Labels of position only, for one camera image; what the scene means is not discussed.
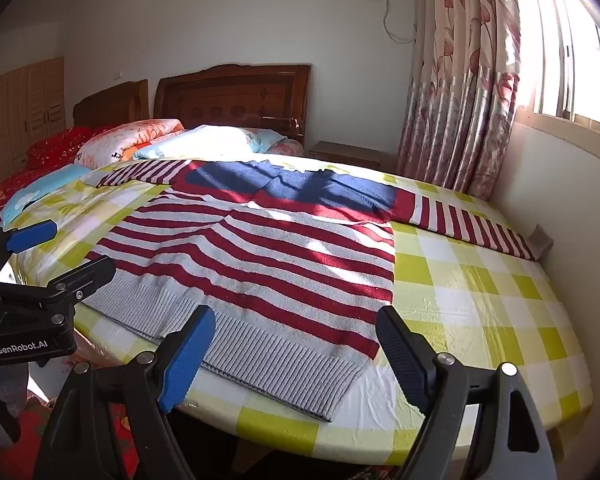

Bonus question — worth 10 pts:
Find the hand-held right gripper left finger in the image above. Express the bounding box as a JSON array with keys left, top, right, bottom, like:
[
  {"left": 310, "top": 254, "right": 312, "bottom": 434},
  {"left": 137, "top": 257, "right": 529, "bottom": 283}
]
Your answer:
[{"left": 32, "top": 304, "right": 217, "bottom": 480}]

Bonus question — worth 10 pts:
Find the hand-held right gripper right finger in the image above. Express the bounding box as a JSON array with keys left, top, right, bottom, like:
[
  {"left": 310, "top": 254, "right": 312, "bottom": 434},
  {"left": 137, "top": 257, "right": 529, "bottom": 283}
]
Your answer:
[{"left": 375, "top": 305, "right": 556, "bottom": 480}]

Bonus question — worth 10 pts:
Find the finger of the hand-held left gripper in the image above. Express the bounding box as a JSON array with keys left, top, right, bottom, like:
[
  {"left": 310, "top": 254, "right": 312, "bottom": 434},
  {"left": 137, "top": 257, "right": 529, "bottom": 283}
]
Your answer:
[
  {"left": 0, "top": 256, "right": 117, "bottom": 311},
  {"left": 0, "top": 219, "right": 58, "bottom": 286}
]

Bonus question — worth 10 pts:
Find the red grey striped knit sweater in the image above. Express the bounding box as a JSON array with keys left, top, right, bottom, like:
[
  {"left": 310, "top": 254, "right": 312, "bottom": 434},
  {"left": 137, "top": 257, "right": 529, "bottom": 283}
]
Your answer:
[{"left": 82, "top": 157, "right": 536, "bottom": 423}]

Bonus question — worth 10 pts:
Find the light blue cloth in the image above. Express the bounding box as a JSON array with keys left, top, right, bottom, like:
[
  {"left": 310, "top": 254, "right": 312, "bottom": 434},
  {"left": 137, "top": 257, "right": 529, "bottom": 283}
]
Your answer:
[{"left": 0, "top": 166, "right": 93, "bottom": 226}]

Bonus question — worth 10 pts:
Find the yellow white checked bed sheet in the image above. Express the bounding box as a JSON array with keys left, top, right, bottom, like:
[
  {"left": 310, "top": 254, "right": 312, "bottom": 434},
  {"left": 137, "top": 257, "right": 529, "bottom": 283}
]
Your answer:
[{"left": 0, "top": 152, "right": 596, "bottom": 466}]

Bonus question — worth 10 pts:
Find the red patterned bedding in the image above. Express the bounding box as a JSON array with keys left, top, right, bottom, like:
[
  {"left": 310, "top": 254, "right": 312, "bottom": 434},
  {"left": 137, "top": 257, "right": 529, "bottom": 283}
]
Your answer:
[{"left": 0, "top": 126, "right": 116, "bottom": 238}]

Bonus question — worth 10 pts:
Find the light wooden wardrobe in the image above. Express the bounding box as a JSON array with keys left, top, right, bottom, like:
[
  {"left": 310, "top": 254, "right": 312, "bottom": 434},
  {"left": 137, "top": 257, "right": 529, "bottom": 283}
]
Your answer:
[{"left": 0, "top": 56, "right": 67, "bottom": 193}]

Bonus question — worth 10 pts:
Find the orange floral folded quilt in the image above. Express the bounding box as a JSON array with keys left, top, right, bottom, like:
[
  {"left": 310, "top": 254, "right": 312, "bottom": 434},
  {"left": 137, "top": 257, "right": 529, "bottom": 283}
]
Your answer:
[{"left": 74, "top": 118, "right": 186, "bottom": 167}]

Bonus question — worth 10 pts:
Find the small wooden headboard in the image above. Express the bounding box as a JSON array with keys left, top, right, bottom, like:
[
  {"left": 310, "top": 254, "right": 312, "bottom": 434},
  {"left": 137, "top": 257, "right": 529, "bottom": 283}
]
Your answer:
[{"left": 72, "top": 79, "right": 151, "bottom": 128}]

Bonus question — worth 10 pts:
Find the small grey object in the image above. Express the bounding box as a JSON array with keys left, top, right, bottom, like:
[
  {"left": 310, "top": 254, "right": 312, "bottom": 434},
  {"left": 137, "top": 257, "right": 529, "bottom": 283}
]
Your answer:
[{"left": 527, "top": 225, "right": 555, "bottom": 261}]

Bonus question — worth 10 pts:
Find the light blue white pillow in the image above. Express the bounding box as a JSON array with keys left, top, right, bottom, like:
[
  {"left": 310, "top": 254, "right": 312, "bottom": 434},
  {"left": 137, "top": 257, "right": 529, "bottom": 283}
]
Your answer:
[{"left": 132, "top": 126, "right": 286, "bottom": 161}]

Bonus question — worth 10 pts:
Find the wooden nightstand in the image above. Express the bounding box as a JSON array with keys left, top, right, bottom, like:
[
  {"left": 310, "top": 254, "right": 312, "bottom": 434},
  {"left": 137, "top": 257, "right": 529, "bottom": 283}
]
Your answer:
[{"left": 307, "top": 140, "right": 383, "bottom": 171}]

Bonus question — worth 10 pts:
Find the pink floral pillow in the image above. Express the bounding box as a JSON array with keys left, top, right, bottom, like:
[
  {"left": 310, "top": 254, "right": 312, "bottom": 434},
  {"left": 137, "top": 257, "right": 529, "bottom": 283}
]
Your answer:
[{"left": 264, "top": 137, "right": 304, "bottom": 159}]

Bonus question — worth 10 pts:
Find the large wooden headboard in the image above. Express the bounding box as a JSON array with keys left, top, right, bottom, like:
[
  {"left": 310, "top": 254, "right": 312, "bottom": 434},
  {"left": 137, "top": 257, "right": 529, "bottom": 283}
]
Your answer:
[{"left": 152, "top": 63, "right": 313, "bottom": 148}]

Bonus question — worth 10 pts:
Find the pink floral curtain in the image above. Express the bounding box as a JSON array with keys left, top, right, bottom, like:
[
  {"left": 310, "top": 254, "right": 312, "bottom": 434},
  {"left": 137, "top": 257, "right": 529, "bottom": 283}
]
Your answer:
[{"left": 396, "top": 0, "right": 523, "bottom": 201}]

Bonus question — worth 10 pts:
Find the barred window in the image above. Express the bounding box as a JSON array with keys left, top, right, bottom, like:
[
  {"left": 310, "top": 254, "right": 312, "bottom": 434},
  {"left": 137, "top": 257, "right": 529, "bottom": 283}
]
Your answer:
[{"left": 517, "top": 0, "right": 600, "bottom": 136}]

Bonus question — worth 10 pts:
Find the thin wall cable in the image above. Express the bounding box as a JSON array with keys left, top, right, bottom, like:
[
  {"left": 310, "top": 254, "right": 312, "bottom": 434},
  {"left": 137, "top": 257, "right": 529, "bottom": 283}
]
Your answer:
[{"left": 382, "top": 0, "right": 418, "bottom": 43}]

